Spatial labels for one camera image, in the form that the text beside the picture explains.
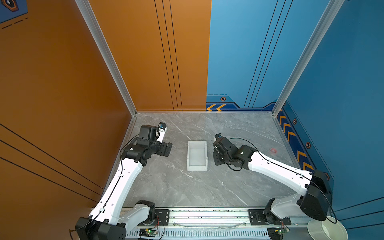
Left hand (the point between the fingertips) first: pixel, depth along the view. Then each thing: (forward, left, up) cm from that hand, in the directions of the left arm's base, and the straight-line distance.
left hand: (162, 140), depth 78 cm
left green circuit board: (-38, +5, -23) cm, 44 cm away
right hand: (-5, -28, -8) cm, 30 cm away
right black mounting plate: (-31, -48, -20) cm, 61 cm away
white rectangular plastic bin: (+3, -18, -22) cm, 28 cm away
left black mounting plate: (-32, -1, -21) cm, 38 cm away
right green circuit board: (-36, -59, -20) cm, 73 cm away
